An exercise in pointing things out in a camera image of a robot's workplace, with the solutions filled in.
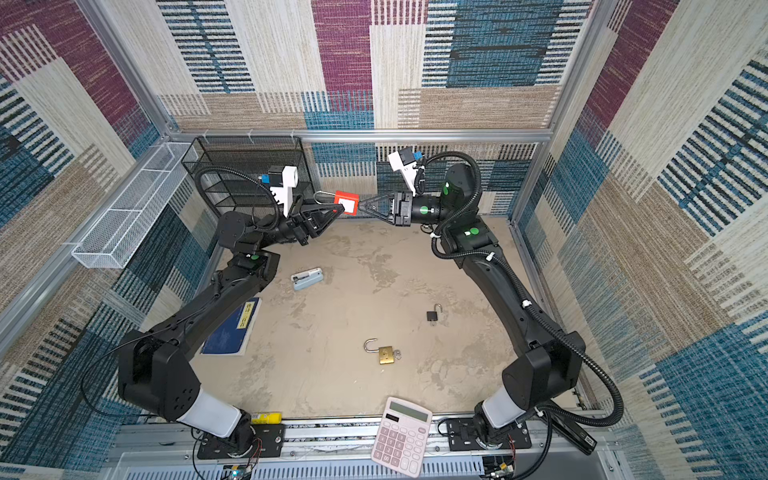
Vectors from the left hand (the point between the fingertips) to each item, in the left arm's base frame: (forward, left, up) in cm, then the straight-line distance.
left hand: (344, 206), depth 58 cm
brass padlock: (-11, -8, -45) cm, 47 cm away
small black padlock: (+1, -23, -47) cm, 52 cm away
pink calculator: (-32, -11, -45) cm, 56 cm away
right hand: (-1, -3, -1) cm, 3 cm away
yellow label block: (-27, +22, -45) cm, 57 cm away
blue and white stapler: (+14, +19, -46) cm, 51 cm away
